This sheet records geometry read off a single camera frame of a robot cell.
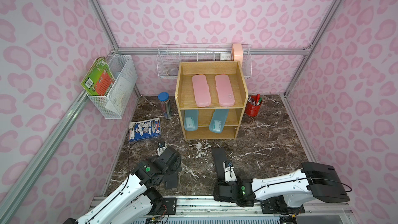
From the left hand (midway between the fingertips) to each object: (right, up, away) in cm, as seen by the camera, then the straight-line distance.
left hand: (172, 162), depth 77 cm
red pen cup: (+48, +29, +25) cm, 61 cm away
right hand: (+24, -11, +2) cm, 27 cm away
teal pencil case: (+9, +21, +6) cm, 23 cm away
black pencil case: (-1, -10, +1) cm, 10 cm away
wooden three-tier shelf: (+19, +32, -3) cm, 38 cm away
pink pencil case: (+15, +34, -2) cm, 37 cm away
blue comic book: (-24, +13, +21) cm, 34 cm away
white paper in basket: (-29, +34, +6) cm, 45 cm away
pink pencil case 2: (+26, +36, +2) cm, 44 cm away
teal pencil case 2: (+23, +20, +5) cm, 31 cm away
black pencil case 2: (+25, -1, +13) cm, 28 cm away
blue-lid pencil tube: (-8, +33, +16) cm, 38 cm away
